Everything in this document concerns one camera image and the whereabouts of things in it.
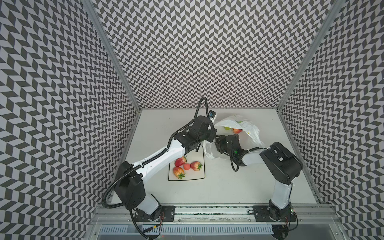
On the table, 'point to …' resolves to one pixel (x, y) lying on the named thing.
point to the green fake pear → (227, 128)
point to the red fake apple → (237, 131)
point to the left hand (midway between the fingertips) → (212, 128)
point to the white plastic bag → (247, 133)
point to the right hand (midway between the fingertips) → (212, 140)
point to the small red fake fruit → (186, 166)
